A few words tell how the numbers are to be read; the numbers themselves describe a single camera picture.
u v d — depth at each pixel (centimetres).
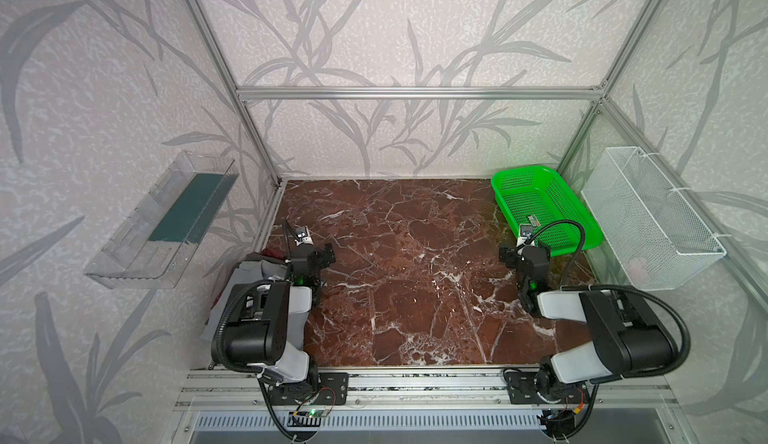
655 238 62
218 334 43
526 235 78
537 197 116
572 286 64
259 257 91
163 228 67
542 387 67
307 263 70
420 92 95
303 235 81
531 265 69
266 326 45
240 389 75
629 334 45
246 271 85
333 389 73
